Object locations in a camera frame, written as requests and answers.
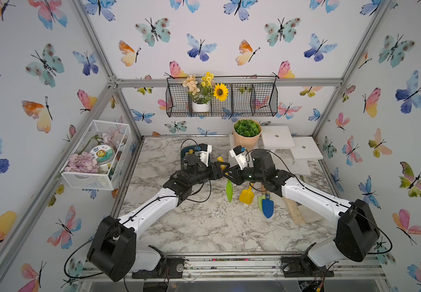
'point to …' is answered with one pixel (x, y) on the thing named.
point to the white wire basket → (118, 136)
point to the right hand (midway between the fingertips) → (225, 171)
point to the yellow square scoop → (246, 196)
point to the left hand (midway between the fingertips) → (228, 164)
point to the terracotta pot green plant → (247, 132)
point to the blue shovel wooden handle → (268, 205)
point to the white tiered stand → (290, 153)
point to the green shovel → (229, 185)
